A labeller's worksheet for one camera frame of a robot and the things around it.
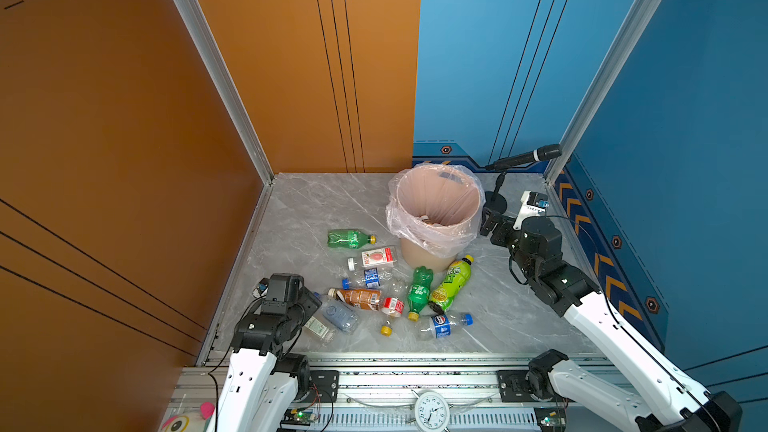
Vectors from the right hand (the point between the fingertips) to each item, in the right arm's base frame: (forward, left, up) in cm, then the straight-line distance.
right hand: (495, 213), depth 75 cm
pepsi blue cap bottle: (-20, +14, -21) cm, 33 cm away
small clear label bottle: (-21, +46, -20) cm, 54 cm away
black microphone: (+21, -17, +2) cm, 27 cm away
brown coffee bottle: (-13, +34, -21) cm, 42 cm away
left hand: (-15, +48, -17) cm, 53 cm away
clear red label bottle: (-15, +26, -21) cm, 37 cm away
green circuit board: (-39, +48, -27) cm, 67 cm away
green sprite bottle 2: (-12, +19, -21) cm, 31 cm away
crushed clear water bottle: (-17, +41, -22) cm, 49 cm away
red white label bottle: (0, +31, -21) cm, 38 cm away
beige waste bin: (+12, +13, -12) cm, 21 cm away
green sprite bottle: (+9, +41, -24) cm, 48 cm away
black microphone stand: (+25, -11, -23) cm, 36 cm away
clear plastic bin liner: (0, +26, 0) cm, 26 cm away
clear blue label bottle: (-7, +32, -21) cm, 39 cm away
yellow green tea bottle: (-6, +8, -21) cm, 23 cm away
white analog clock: (-39, +17, -23) cm, 48 cm away
